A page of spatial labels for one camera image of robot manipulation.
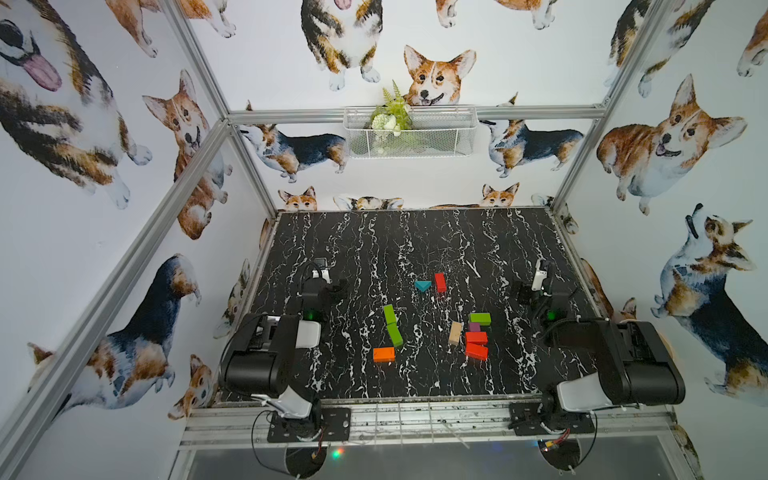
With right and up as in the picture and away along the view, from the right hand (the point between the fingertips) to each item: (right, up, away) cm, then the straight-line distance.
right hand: (529, 274), depth 93 cm
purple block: (-18, -15, -5) cm, 24 cm away
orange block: (-44, -21, -9) cm, 50 cm away
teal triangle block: (-33, -4, +5) cm, 33 cm away
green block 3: (-14, -13, -2) cm, 20 cm away
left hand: (-63, +1, +1) cm, 63 cm away
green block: (-43, -12, -1) cm, 45 cm away
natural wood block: (-24, -17, -7) cm, 30 cm away
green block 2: (-41, -17, -6) cm, 45 cm away
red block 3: (-18, -21, -9) cm, 29 cm away
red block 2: (-17, -17, -7) cm, 25 cm away
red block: (-27, -2, +5) cm, 27 cm away
